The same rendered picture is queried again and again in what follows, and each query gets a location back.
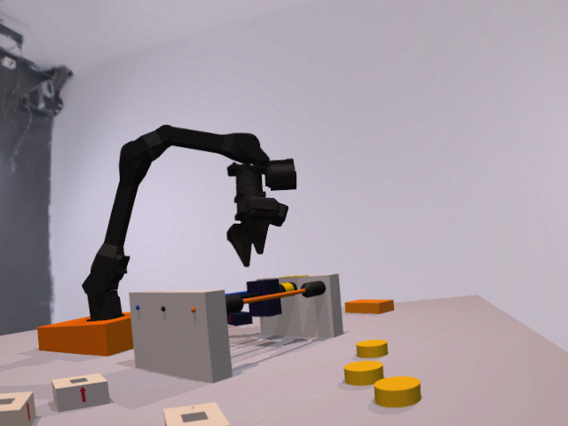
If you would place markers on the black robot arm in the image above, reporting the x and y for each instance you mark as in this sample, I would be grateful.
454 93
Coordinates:
110 263

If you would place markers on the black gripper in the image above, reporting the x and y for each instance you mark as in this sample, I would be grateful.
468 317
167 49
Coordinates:
256 213

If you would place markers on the yellow short cylinder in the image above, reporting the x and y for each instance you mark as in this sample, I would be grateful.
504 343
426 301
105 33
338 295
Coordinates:
397 391
372 349
363 373

